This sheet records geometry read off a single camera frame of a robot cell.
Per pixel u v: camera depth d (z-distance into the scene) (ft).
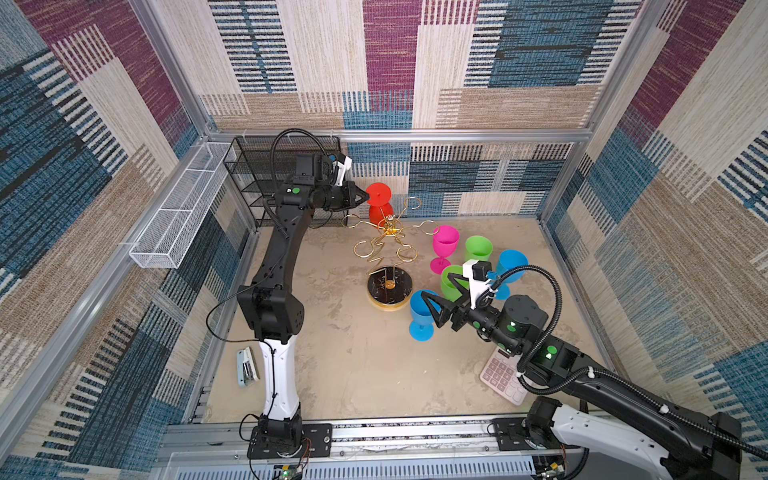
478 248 3.17
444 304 1.91
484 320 1.90
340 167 2.55
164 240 2.93
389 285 3.25
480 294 1.86
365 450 2.39
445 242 3.22
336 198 2.44
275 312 1.77
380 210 2.94
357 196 2.65
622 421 1.55
